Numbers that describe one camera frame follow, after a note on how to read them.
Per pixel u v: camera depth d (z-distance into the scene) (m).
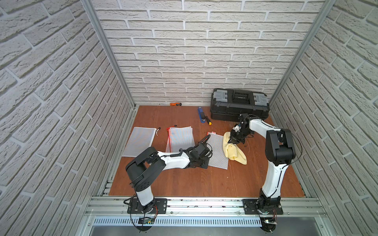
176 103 1.22
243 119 0.77
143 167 0.49
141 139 1.00
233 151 0.89
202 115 1.11
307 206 0.76
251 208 0.73
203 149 0.71
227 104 0.98
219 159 0.88
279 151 0.55
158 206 0.73
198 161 0.75
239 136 0.86
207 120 1.10
